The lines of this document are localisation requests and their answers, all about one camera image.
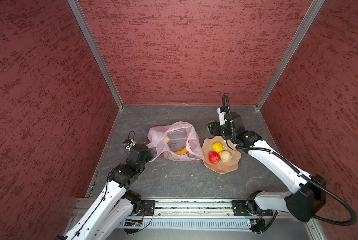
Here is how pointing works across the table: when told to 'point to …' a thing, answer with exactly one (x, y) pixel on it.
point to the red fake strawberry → (214, 157)
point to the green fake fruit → (209, 126)
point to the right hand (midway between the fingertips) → (211, 127)
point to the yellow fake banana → (182, 152)
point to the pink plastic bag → (178, 142)
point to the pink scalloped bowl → (221, 167)
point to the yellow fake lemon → (217, 147)
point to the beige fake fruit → (225, 156)
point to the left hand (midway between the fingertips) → (148, 153)
